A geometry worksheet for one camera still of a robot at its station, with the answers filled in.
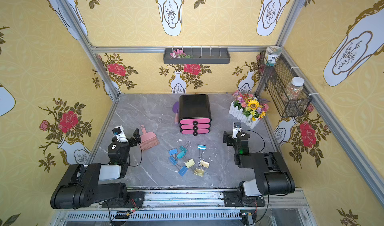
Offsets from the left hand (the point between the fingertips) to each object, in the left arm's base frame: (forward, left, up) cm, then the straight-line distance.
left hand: (124, 130), depth 88 cm
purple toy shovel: (+24, -29, -10) cm, 38 cm away
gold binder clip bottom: (-22, -43, -7) cm, 49 cm away
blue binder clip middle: (-16, -29, -7) cm, 34 cm away
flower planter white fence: (+10, -74, +6) cm, 75 cm away
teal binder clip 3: (-8, -35, -10) cm, 37 cm away
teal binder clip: (-12, -33, -8) cm, 36 cm away
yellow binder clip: (-17, -39, -8) cm, 43 cm away
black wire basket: (+30, -97, +12) cm, 102 cm away
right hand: (+1, -68, -4) cm, 68 cm away
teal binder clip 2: (-8, -46, -8) cm, 47 cm away
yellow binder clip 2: (-18, -47, -8) cm, 50 cm away
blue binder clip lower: (-21, -34, -8) cm, 41 cm away
